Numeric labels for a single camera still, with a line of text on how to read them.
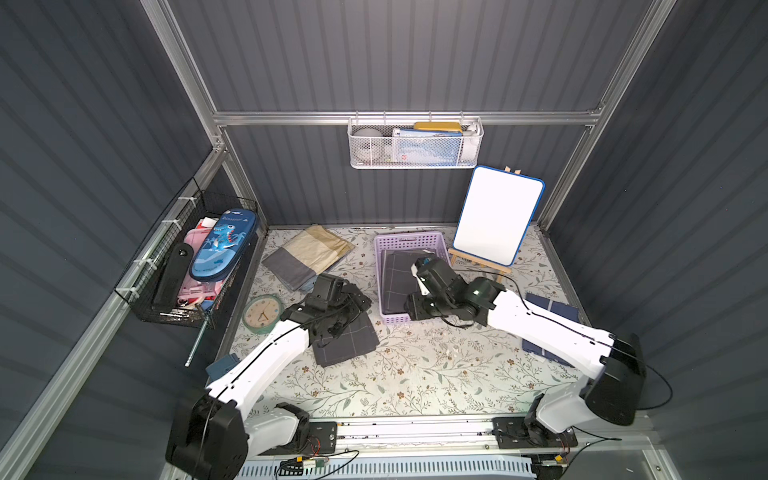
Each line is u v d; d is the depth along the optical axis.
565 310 0.97
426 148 0.87
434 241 1.09
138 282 0.60
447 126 0.89
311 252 1.11
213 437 0.39
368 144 0.84
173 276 0.64
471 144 0.85
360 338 0.89
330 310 0.61
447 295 0.57
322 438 0.74
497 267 0.99
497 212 0.89
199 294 0.66
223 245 0.67
